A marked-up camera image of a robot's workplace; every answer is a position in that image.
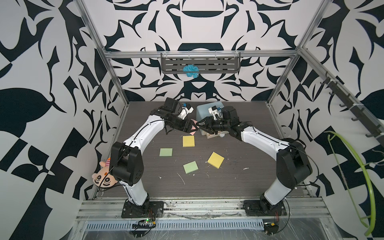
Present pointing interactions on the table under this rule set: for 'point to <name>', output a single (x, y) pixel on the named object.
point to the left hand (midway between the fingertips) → (191, 125)
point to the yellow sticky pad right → (215, 160)
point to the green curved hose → (371, 230)
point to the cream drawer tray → (212, 135)
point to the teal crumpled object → (191, 68)
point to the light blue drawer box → (202, 110)
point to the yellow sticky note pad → (188, 141)
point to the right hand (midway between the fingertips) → (197, 123)
